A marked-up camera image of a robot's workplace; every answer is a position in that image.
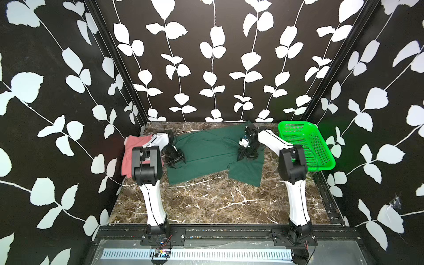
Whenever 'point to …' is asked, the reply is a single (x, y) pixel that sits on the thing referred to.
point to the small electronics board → (162, 253)
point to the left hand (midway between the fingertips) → (182, 161)
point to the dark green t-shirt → (214, 150)
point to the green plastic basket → (318, 156)
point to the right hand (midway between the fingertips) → (241, 156)
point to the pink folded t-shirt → (131, 141)
